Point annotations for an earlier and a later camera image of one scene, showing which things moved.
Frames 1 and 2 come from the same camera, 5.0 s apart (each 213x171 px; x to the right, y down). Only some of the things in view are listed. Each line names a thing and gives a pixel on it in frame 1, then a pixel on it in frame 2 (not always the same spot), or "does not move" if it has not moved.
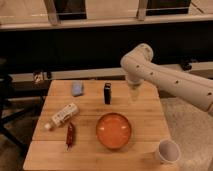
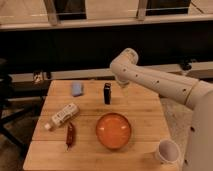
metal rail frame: (53, 20) does not move
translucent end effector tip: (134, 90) → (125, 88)
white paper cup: (168, 151) does not move
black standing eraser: (107, 93) does not move
